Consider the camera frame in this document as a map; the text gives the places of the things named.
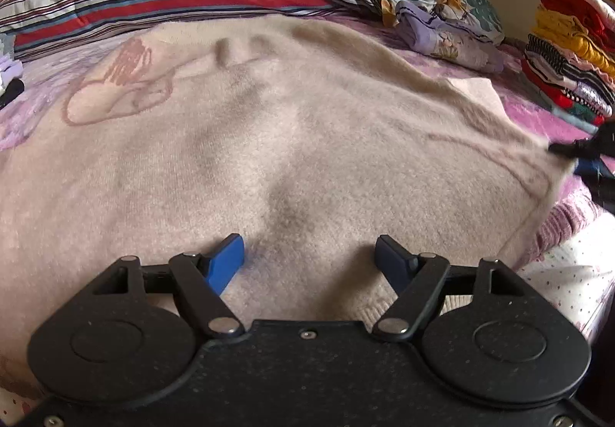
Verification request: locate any white dotted bed sheet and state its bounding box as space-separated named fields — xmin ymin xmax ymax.
xmin=518 ymin=213 xmax=615 ymax=342

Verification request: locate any floral folded quilt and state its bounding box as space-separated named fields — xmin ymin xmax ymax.
xmin=381 ymin=0 xmax=505 ymax=74

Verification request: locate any beige fuzzy sweater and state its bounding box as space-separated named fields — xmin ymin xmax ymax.
xmin=1 ymin=17 xmax=571 ymax=364

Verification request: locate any purple pink fleece blanket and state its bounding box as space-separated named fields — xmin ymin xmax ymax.
xmin=1 ymin=14 xmax=614 ymax=260

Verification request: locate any stack of folded clothes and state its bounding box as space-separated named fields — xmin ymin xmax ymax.
xmin=521 ymin=0 xmax=614 ymax=132

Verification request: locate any small folded clothes pile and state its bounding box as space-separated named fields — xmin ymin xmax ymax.
xmin=0 ymin=33 xmax=25 ymax=109

